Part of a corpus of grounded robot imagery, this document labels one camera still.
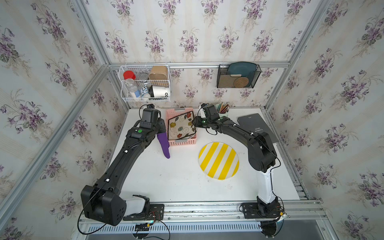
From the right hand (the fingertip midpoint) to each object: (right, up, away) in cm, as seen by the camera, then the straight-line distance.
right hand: (195, 121), depth 94 cm
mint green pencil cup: (+19, +5, +3) cm, 20 cm away
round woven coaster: (+31, +26, +3) cm, 40 cm away
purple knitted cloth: (-17, -12, -13) cm, 25 cm away
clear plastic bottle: (-40, +21, -4) cm, 45 cm away
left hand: (-17, -1, -15) cm, 23 cm away
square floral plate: (-9, -4, +8) cm, 12 cm away
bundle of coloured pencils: (+20, +9, +7) cm, 23 cm away
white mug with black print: (-23, +19, -1) cm, 30 cm away
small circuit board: (-26, -51, -23) cm, 62 cm away
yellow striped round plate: (+15, -24, -3) cm, 29 cm away
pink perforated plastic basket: (-3, -11, -1) cm, 12 cm away
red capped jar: (-42, +30, -2) cm, 52 cm away
